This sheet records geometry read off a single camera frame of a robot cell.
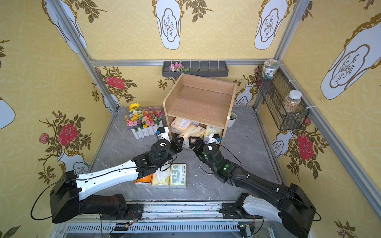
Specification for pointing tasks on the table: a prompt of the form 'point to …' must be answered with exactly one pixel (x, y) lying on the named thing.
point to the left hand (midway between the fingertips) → (180, 137)
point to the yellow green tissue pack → (210, 130)
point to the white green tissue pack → (178, 176)
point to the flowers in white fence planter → (144, 122)
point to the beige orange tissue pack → (192, 130)
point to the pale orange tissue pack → (178, 125)
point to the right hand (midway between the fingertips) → (193, 139)
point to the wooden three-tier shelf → (197, 107)
